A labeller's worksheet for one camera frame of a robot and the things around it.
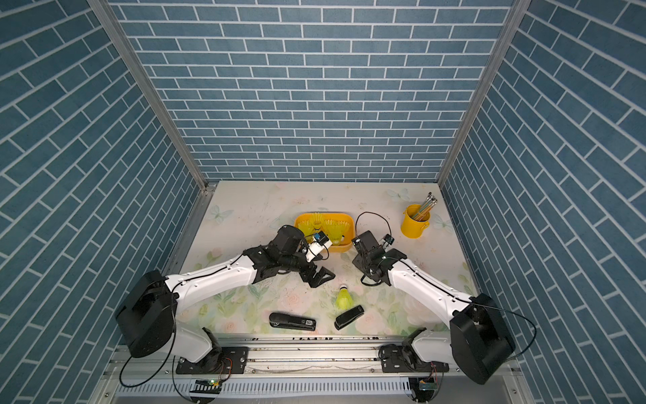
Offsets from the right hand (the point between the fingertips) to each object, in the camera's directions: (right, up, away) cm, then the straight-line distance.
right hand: (361, 264), depth 87 cm
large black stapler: (-26, -15, -10) cm, 31 cm away
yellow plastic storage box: (-4, +7, +14) cm, 16 cm away
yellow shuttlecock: (-17, +15, +15) cm, 27 cm away
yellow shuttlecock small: (-9, +11, +10) cm, 18 cm away
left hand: (-10, 0, -7) cm, 13 cm away
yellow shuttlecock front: (-6, -12, -2) cm, 13 cm away
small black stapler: (-5, -15, -7) cm, 18 cm away
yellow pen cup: (+22, +15, +9) cm, 28 cm away
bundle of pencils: (+26, +21, +7) cm, 34 cm away
